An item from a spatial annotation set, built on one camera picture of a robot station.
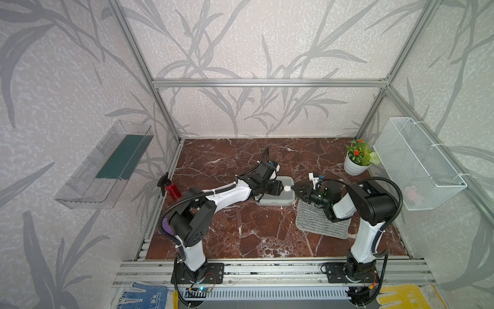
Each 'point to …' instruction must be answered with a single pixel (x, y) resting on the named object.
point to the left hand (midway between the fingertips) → (278, 190)
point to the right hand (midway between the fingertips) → (291, 189)
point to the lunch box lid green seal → (287, 181)
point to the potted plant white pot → (359, 158)
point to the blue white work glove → (154, 297)
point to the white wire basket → (422, 176)
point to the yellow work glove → (410, 296)
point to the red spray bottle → (165, 183)
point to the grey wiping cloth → (311, 218)
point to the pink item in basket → (413, 194)
